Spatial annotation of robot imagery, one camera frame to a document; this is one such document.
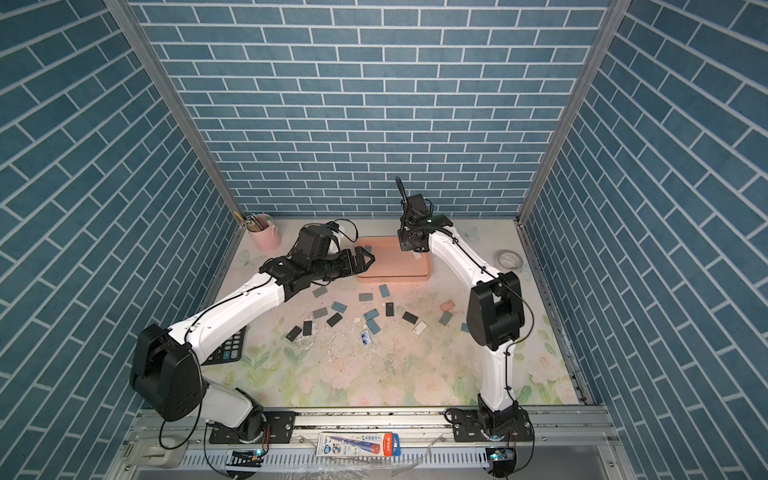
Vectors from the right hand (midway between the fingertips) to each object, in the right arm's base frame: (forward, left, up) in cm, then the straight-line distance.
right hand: (412, 239), depth 94 cm
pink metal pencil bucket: (+4, +52, -9) cm, 53 cm away
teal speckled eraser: (-17, +23, -16) cm, 33 cm away
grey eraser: (-13, +14, -16) cm, 25 cm away
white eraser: (+5, -2, -14) cm, 15 cm away
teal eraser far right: (-21, -18, -15) cm, 32 cm away
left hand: (-15, +10, +6) cm, 20 cm away
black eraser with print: (-17, +6, -15) cm, 24 cm away
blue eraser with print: (-19, +12, -15) cm, 27 cm away
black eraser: (-19, -1, -16) cm, 25 cm away
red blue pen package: (-54, +10, -15) cm, 57 cm away
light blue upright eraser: (-10, +9, -16) cm, 21 cm away
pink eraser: (-14, -12, -16) cm, 25 cm away
